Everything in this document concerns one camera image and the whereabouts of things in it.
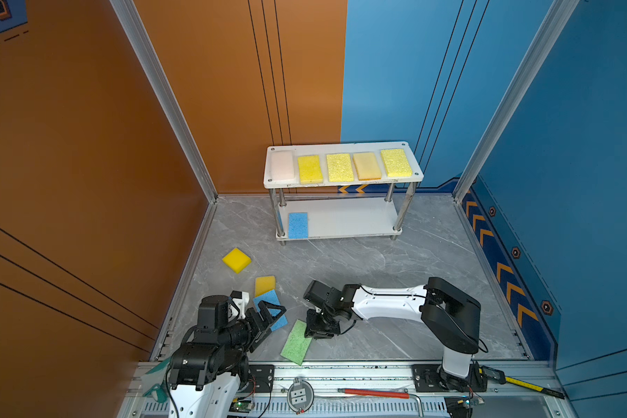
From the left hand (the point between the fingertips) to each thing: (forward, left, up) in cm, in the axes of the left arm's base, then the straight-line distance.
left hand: (279, 317), depth 70 cm
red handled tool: (-15, -29, -15) cm, 36 cm away
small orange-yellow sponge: (+16, +9, -15) cm, 24 cm away
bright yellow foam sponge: (+26, +21, -15) cm, 37 cm away
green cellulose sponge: (-3, -4, -14) cm, 15 cm away
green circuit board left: (-18, +10, -16) cm, 27 cm away
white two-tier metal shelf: (+66, -20, -16) cm, 71 cm away
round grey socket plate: (-17, -6, -7) cm, 19 cm away
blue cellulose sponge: (+38, -2, -8) cm, 38 cm away
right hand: (-2, -6, -13) cm, 14 cm away
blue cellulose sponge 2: (+10, +5, -11) cm, 16 cm away
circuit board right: (-17, -52, -15) cm, 56 cm away
